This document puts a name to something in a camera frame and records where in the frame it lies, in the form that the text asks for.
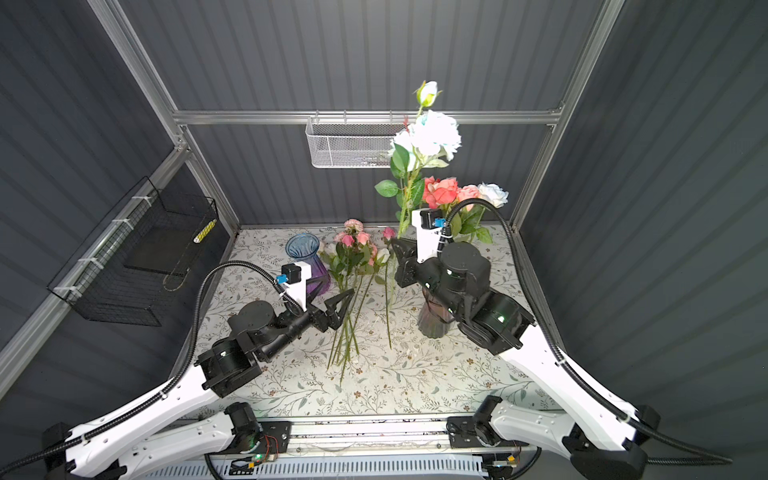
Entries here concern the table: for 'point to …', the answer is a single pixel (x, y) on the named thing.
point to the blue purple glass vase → (305, 246)
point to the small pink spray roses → (349, 260)
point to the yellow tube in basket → (204, 231)
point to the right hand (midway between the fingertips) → (397, 243)
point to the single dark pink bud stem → (388, 235)
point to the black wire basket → (119, 275)
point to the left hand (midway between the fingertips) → (340, 285)
